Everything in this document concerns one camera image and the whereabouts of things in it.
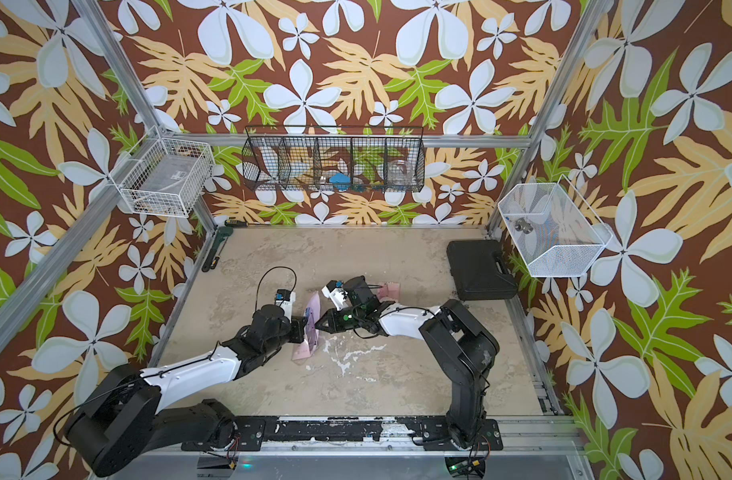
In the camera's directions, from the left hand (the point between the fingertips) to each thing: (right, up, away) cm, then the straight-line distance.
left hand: (309, 315), depth 88 cm
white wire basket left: (-39, +40, -4) cm, 56 cm away
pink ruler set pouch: (+1, -6, 0) cm, 6 cm away
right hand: (+2, -2, -3) cm, 4 cm away
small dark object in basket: (+62, +27, -4) cm, 68 cm away
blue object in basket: (+9, +42, +5) cm, 43 cm away
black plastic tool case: (+59, +13, +19) cm, 63 cm away
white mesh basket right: (+69, +24, -8) cm, 74 cm away
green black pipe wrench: (-42, +27, +30) cm, 58 cm away
